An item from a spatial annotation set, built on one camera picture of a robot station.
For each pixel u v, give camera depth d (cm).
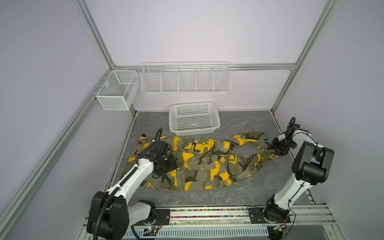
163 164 71
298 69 94
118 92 101
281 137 90
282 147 81
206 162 87
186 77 99
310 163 51
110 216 40
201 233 158
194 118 116
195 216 75
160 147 68
